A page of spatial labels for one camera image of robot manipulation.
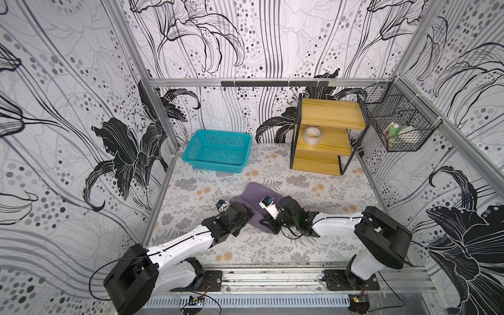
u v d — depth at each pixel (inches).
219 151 46.0
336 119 33.5
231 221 24.6
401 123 32.4
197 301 28.2
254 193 38.4
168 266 17.9
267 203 29.4
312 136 39.1
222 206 30.1
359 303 27.2
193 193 38.7
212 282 28.8
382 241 17.6
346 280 25.3
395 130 30.9
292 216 27.0
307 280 29.3
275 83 35.9
